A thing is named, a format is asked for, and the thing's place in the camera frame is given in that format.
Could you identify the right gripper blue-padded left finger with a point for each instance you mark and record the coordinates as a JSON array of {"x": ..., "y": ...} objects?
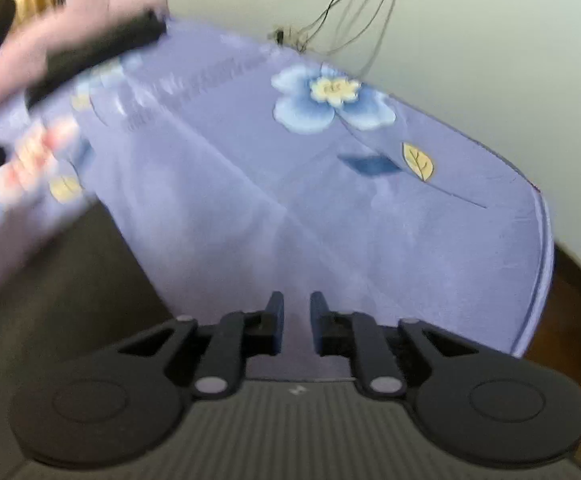
[{"x": 226, "y": 347}]

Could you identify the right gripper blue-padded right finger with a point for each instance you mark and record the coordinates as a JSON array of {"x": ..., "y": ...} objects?
[{"x": 368, "y": 347}]

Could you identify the black knit pants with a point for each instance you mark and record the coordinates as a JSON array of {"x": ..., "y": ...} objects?
[{"x": 94, "y": 370}]

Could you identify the pink floral quilt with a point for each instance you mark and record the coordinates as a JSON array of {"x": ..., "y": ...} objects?
[{"x": 23, "y": 54}]

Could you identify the purple floral bed sheet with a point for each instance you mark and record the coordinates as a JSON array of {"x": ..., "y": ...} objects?
[{"x": 233, "y": 169}]

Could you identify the folded black garment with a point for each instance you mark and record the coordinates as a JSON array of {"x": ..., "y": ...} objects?
[{"x": 64, "y": 65}]

